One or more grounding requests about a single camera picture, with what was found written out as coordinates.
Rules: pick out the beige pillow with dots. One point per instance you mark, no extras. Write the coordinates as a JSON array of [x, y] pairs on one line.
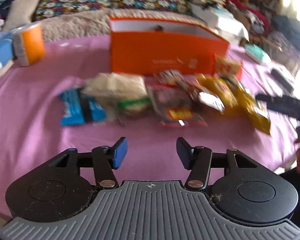
[[20, 13]]

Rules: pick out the black red book box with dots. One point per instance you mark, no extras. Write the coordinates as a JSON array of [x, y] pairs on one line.
[[285, 83]]

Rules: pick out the pink floral tablecloth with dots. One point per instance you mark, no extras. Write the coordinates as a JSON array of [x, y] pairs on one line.
[[31, 132]]

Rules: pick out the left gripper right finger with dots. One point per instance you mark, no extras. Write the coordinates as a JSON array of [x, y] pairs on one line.
[[197, 160]]

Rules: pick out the yellow chip bag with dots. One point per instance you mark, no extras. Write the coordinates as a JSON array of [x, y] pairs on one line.
[[237, 100]]

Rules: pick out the orange white cylinder canister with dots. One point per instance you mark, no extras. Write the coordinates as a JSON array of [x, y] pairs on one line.
[[28, 44]]

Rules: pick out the red brown snack bag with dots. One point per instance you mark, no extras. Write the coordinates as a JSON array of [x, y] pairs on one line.
[[174, 107]]

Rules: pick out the orange cardboard box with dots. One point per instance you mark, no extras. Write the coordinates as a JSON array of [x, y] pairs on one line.
[[145, 46]]

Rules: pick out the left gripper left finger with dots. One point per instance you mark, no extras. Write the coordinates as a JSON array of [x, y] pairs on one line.
[[105, 160]]

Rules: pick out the brown sesame cake pack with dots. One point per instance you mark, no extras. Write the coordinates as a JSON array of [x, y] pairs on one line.
[[198, 95]]

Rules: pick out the yellow orange snack pack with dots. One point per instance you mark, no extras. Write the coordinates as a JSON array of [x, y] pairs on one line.
[[228, 66]]

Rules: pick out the left floral cushion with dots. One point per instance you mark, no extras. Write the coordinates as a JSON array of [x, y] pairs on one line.
[[53, 8]]

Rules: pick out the white paper covered box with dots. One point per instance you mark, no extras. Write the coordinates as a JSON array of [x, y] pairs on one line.
[[222, 22]]

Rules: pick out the beige cracker bag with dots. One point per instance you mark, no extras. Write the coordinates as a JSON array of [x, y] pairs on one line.
[[117, 86]]

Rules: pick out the sofa with beige quilt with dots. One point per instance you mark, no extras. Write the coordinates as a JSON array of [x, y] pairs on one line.
[[77, 22]]

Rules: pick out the floral cushion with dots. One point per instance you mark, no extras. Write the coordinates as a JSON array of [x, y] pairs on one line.
[[53, 8], [177, 6]]

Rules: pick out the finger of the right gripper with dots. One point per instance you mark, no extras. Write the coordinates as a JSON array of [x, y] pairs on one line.
[[286, 105]]

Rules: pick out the blue striped blanket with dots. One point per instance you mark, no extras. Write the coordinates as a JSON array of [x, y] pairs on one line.
[[6, 48]]

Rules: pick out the blue oreo pack left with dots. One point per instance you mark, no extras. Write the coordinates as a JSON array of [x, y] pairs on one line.
[[80, 108]]

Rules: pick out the teal tissue pack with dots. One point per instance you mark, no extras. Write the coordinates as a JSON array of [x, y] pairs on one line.
[[257, 54]]

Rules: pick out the right floral cushion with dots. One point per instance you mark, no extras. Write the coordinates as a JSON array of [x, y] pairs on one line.
[[177, 6]]

